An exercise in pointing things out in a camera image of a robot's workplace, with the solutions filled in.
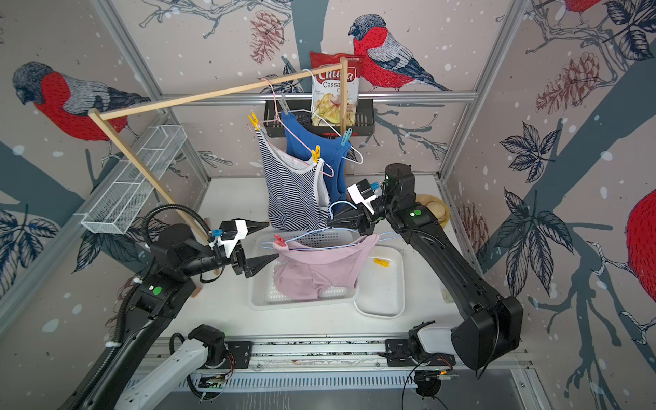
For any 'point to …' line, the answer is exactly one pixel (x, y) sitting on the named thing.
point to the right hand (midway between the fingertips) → (329, 221)
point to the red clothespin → (279, 240)
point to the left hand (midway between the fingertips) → (273, 234)
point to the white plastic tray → (381, 289)
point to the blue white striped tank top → (297, 197)
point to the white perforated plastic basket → (261, 285)
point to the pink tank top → (303, 274)
